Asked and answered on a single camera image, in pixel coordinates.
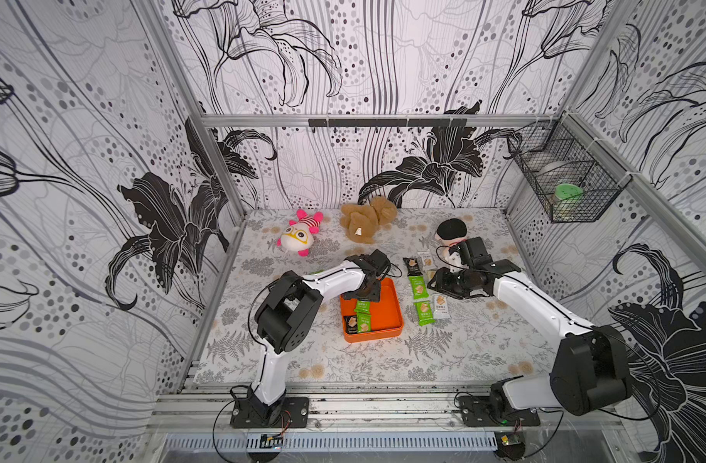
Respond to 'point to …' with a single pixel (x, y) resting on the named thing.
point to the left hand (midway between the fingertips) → (364, 298)
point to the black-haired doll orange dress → (449, 231)
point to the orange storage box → (386, 318)
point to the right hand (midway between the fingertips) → (435, 283)
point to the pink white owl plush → (298, 235)
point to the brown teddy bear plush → (361, 222)
